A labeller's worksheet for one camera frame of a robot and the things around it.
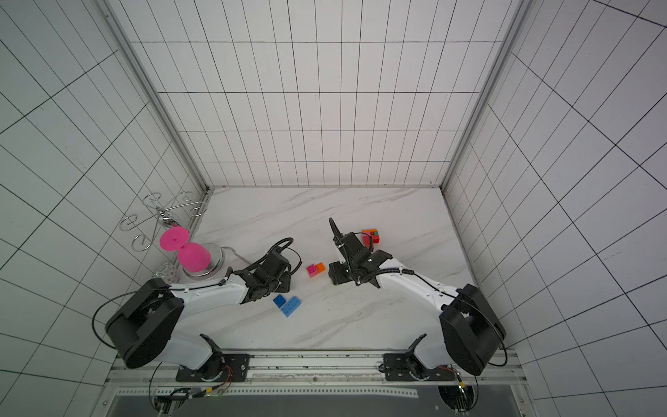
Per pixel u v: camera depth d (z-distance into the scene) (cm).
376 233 100
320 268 92
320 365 75
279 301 85
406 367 64
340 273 74
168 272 86
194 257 78
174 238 70
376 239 102
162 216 73
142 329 43
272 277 70
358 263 62
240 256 97
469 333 41
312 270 90
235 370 72
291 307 83
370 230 102
